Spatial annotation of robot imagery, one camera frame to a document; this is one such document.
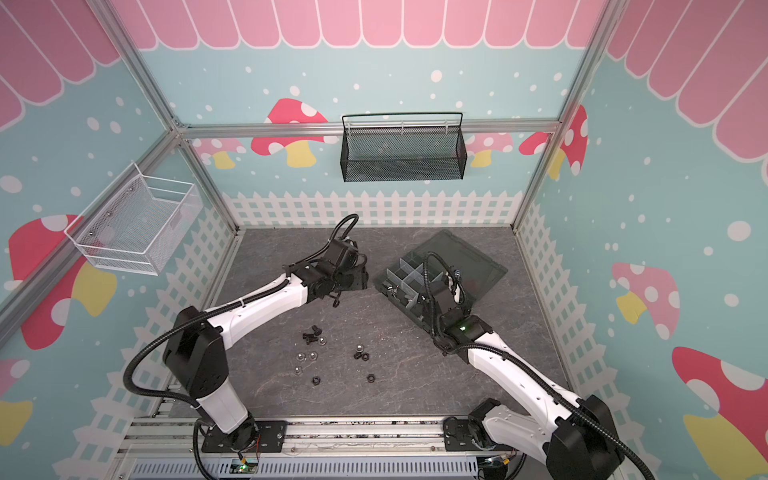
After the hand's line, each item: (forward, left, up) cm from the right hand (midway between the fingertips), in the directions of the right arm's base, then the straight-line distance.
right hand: (436, 294), depth 82 cm
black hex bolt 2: (-6, +38, -15) cm, 41 cm away
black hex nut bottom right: (-18, +18, -16) cm, 30 cm away
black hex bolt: (-4, +36, -15) cm, 39 cm away
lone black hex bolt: (-6, +27, +5) cm, 28 cm away
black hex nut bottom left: (-18, +34, -16) cm, 41 cm away
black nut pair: (-11, +20, -16) cm, 28 cm away
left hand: (+6, +22, -2) cm, 23 cm away
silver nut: (-9, +22, -16) cm, 28 cm away
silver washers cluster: (-12, +36, -15) cm, 41 cm away
